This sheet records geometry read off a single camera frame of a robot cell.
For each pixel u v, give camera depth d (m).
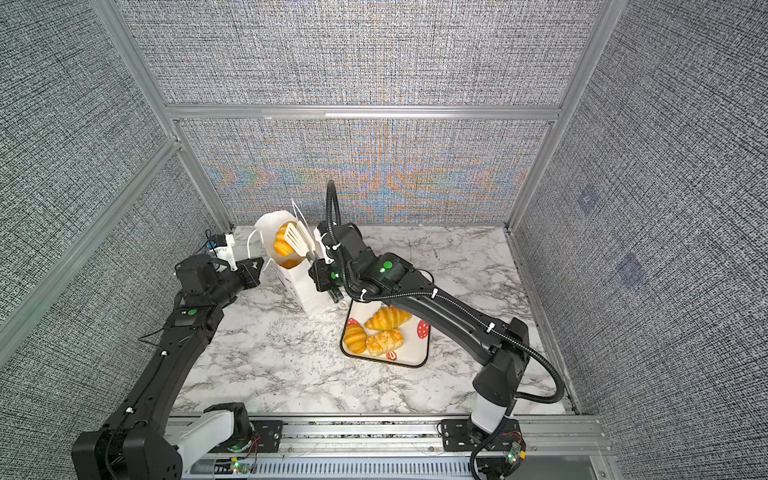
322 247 0.63
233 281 0.67
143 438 0.38
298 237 0.71
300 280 0.80
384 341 0.85
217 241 0.66
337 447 0.73
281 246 0.73
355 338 0.86
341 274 0.53
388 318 0.90
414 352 0.88
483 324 0.43
